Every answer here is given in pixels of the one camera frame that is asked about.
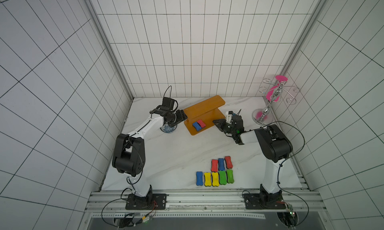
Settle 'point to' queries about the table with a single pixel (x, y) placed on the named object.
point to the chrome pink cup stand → (274, 91)
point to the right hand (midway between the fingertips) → (208, 121)
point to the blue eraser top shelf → (199, 178)
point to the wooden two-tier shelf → (207, 110)
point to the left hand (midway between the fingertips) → (182, 121)
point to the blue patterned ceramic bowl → (166, 128)
